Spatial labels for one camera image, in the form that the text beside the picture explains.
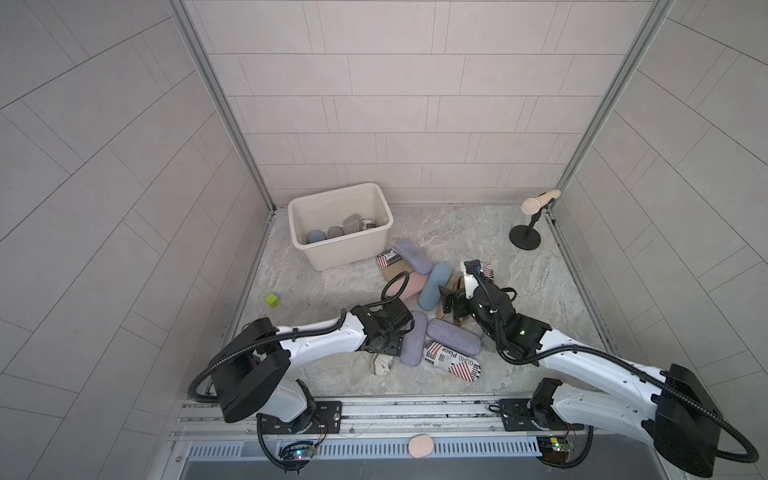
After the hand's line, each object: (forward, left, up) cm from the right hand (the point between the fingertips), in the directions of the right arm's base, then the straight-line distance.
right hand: (450, 284), depth 80 cm
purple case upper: (+14, +9, -6) cm, 18 cm away
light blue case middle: (+8, +1, -8) cm, 11 cm away
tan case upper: (+13, +16, -10) cm, 23 cm away
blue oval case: (+28, +42, -8) cm, 51 cm away
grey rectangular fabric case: (+31, +30, -6) cm, 43 cm away
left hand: (-10, +17, -14) cm, 24 cm away
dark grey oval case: (+29, +36, -7) cm, 46 cm away
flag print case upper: (+17, +17, -9) cm, 26 cm away
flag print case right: (+11, -15, -11) cm, 22 cm away
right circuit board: (-36, -19, -15) cm, 44 cm away
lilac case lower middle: (-10, +11, -10) cm, 18 cm away
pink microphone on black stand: (+24, -33, -12) cm, 42 cm away
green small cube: (+4, +52, -9) cm, 53 cm away
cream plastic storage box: (+32, +34, -9) cm, 48 cm away
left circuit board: (-33, +38, -9) cm, 51 cm away
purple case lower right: (-10, 0, -11) cm, 15 cm away
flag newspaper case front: (-17, +2, -10) cm, 20 cm away
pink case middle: (+7, +9, -12) cm, 16 cm away
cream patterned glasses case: (-16, +20, -10) cm, 28 cm away
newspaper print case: (+32, +24, -8) cm, 41 cm away
